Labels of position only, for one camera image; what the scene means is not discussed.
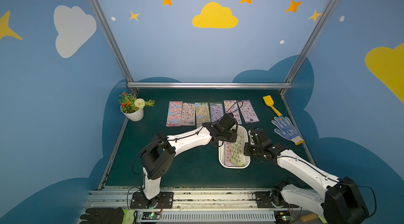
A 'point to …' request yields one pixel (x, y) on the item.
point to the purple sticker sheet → (216, 111)
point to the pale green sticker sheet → (237, 150)
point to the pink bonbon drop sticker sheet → (188, 114)
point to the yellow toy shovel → (269, 101)
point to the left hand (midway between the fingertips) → (239, 136)
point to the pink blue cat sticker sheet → (174, 113)
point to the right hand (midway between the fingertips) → (247, 146)
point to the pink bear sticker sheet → (248, 111)
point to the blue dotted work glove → (288, 130)
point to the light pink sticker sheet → (228, 153)
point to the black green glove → (108, 215)
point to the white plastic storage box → (246, 159)
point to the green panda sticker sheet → (202, 113)
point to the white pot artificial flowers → (132, 108)
